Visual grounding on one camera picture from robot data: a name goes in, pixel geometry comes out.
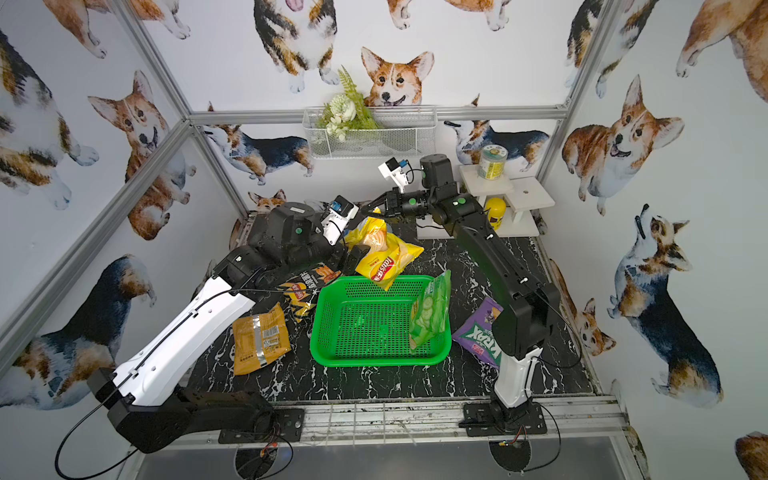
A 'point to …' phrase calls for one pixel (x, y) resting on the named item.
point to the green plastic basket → (356, 323)
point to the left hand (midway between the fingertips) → (351, 227)
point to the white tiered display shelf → (518, 193)
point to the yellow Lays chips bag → (385, 257)
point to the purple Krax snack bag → (477, 334)
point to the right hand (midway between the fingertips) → (371, 202)
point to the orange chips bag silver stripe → (259, 339)
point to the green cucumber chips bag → (431, 312)
